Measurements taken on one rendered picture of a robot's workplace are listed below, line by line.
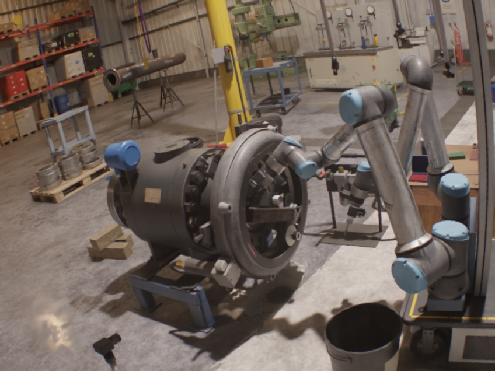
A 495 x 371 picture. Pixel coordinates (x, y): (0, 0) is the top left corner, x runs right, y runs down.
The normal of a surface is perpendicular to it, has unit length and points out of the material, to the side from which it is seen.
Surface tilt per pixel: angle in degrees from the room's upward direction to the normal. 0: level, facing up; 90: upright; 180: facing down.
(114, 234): 90
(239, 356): 0
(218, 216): 73
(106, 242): 90
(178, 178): 42
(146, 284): 90
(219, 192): 57
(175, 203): 69
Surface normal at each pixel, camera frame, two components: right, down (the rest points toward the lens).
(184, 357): -0.19, -0.91
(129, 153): 0.83, 0.04
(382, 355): 0.26, 0.36
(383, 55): 0.65, 0.15
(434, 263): 0.34, -0.17
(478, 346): -0.44, 0.40
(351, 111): -0.90, 0.21
